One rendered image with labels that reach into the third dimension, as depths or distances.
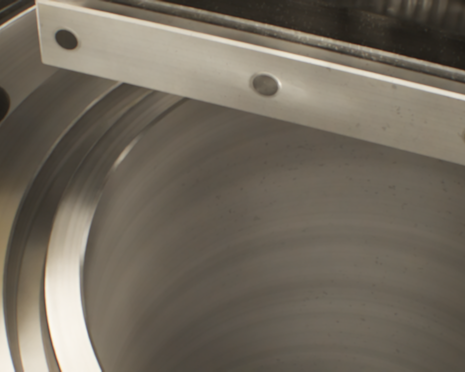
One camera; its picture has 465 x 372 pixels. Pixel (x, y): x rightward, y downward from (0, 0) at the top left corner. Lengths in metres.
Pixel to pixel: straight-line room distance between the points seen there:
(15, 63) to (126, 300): 0.12
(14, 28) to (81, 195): 0.12
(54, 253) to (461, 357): 0.31
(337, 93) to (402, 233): 0.21
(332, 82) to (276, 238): 0.21
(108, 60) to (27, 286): 0.09
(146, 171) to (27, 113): 0.06
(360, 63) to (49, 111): 0.15
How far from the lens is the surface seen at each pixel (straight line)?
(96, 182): 0.41
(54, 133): 0.43
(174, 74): 0.37
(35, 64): 0.47
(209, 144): 0.47
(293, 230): 0.55
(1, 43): 0.48
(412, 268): 0.58
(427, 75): 0.35
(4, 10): 0.50
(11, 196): 0.41
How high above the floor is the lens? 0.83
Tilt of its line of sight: 43 degrees down
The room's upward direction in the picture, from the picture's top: 170 degrees clockwise
